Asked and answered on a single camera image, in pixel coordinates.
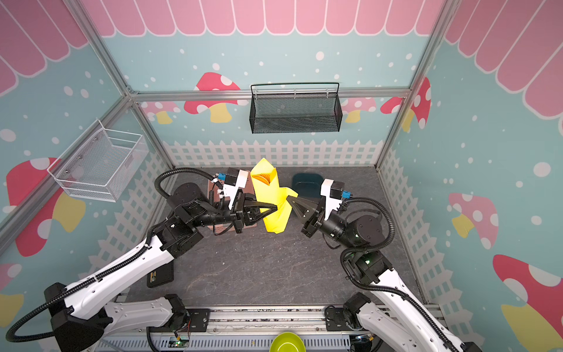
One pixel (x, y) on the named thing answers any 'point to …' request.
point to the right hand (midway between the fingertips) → (289, 199)
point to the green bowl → (287, 342)
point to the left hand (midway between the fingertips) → (276, 213)
